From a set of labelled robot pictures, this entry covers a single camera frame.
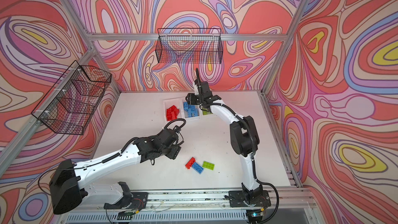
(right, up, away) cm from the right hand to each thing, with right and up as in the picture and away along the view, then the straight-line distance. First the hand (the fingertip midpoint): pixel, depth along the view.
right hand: (191, 101), depth 96 cm
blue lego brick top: (-4, -3, +9) cm, 11 cm away
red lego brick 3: (0, -35, -13) cm, 37 cm away
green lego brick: (+10, -8, +11) cm, 17 cm away
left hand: (-6, -24, -15) cm, 29 cm away
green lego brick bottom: (+10, -36, -11) cm, 39 cm away
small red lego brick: (-11, -7, +7) cm, 15 cm away
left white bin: (-16, -1, +9) cm, 19 cm away
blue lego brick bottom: (+4, -37, -12) cm, 39 cm away
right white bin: (+12, -5, -29) cm, 32 cm away
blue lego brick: (0, -7, +7) cm, 10 cm away
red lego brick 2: (-14, -4, +12) cm, 19 cm away
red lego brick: (-15, -7, +6) cm, 18 cm away
